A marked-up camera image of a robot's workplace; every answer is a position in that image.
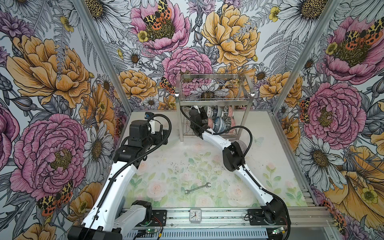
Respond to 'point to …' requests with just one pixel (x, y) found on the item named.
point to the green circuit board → (147, 233)
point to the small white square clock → (195, 215)
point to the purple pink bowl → (242, 145)
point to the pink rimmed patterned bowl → (230, 111)
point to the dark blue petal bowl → (220, 112)
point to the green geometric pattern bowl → (209, 112)
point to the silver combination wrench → (187, 192)
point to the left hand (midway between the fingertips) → (158, 135)
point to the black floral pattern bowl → (210, 123)
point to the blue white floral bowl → (219, 124)
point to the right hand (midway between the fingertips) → (203, 109)
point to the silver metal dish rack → (212, 88)
